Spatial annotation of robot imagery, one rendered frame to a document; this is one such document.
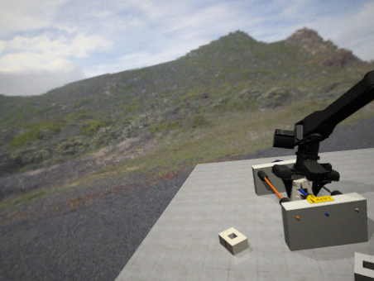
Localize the small white square block with square hole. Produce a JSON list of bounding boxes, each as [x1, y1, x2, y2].
[[218, 228, 249, 255]]

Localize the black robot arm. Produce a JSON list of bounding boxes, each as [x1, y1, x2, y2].
[[273, 70, 374, 182]]

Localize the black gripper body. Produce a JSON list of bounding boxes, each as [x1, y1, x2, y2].
[[272, 150, 340, 182]]

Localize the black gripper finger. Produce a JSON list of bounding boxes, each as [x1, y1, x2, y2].
[[311, 180, 332, 197], [282, 178, 294, 198]]

